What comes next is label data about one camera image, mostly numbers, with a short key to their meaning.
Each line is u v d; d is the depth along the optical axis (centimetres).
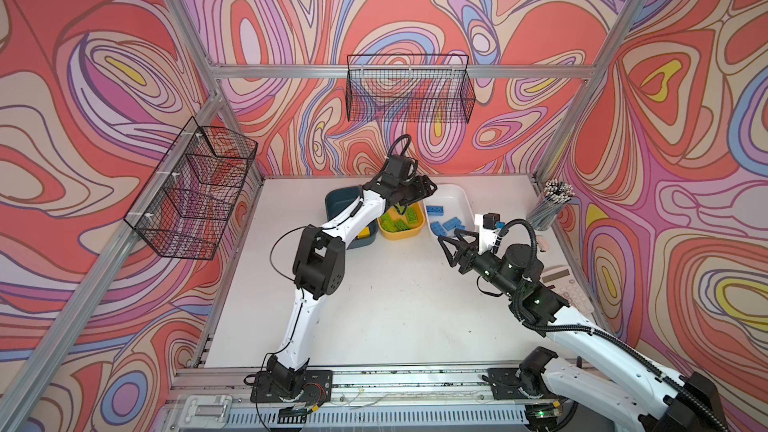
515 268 55
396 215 93
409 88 97
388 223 103
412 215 105
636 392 44
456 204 109
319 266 57
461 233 73
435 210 107
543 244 98
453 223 103
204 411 69
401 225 103
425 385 75
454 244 66
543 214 99
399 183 76
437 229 102
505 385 74
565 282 90
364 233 99
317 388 72
